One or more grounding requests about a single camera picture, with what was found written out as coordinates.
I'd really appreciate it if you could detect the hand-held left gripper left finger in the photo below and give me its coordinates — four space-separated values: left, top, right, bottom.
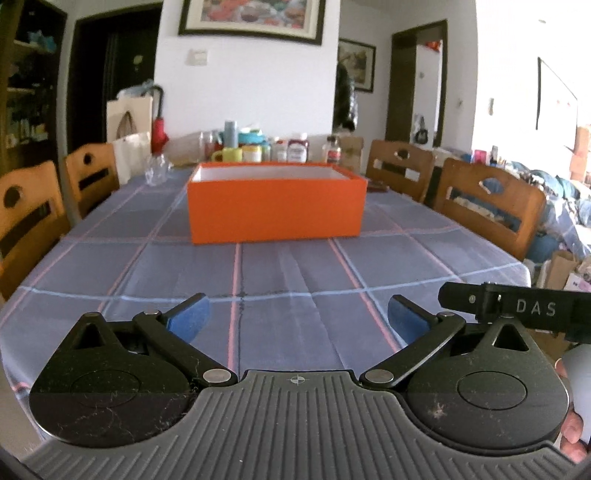
55 293 238 386

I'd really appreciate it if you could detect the pile of fabrics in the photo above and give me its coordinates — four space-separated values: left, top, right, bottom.
542 161 591 259

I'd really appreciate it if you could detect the small framed painting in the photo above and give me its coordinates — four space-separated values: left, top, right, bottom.
338 38 376 93

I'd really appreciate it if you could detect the red umbrella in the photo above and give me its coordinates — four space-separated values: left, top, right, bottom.
150 85 170 156

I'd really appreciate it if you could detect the person's right hand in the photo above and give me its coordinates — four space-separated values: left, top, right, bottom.
554 359 591 464

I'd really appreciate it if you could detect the wooden chair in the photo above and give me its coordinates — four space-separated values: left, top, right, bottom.
434 158 548 262
64 143 121 219
366 140 436 204
0 161 71 302

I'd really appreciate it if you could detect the brown cardboard box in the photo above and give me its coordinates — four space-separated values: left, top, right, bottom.
342 136 366 174

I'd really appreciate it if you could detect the brown paper bag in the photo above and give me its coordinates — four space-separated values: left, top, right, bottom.
545 251 583 289

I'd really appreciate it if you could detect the purple red pill bottle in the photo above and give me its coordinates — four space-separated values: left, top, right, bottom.
287 133 309 163

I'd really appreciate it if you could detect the dark wooden door frame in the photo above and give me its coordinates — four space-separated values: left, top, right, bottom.
385 19 449 148

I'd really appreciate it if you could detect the dark hanging coat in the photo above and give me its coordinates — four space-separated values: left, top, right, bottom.
333 62 359 133

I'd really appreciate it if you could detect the dark bookshelf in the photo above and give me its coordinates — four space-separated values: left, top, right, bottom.
0 0 68 176

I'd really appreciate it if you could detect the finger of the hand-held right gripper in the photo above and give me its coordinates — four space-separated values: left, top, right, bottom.
438 281 485 319

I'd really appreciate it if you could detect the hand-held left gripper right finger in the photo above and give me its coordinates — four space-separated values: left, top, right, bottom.
359 295 546 387

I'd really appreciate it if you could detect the orange cardboard box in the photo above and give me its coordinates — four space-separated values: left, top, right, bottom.
187 161 369 244

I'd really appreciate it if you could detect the large framed food painting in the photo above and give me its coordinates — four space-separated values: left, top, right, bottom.
178 0 327 46

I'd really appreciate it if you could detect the dark wooden door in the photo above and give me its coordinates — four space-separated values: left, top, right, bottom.
67 4 163 154

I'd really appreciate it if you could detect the clear glass jug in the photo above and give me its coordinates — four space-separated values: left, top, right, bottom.
145 154 170 186

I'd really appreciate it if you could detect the plain white paper bag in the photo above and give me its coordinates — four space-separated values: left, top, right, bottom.
113 132 153 185

